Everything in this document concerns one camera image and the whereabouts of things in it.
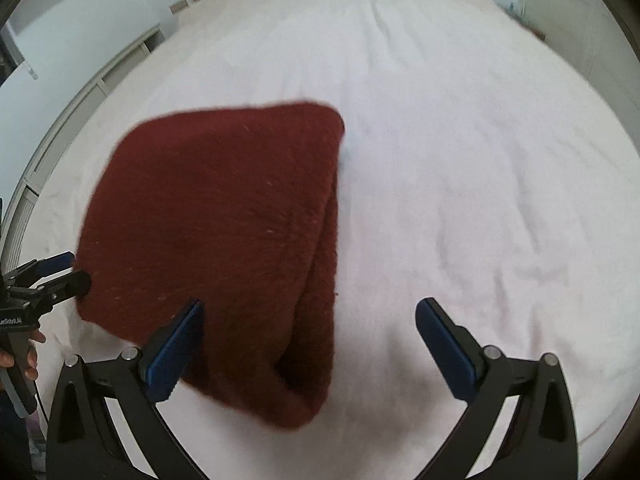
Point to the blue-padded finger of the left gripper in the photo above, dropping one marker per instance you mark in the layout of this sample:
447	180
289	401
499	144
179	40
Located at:
35	270

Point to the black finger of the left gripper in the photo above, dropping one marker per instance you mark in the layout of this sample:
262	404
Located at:
70	285

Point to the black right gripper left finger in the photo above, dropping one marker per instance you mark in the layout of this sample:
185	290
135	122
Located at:
82	440

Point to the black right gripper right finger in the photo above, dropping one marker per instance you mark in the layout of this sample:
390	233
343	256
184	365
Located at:
540	442

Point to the dark red knitted sweater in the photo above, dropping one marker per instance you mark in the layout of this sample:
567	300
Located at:
238	209

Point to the left hand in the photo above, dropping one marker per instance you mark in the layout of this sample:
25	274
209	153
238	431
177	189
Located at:
29	356

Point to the white louvered wardrobe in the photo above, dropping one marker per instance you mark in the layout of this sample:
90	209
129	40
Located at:
586	34

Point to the wall socket plate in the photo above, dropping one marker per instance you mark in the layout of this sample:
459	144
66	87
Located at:
178	6

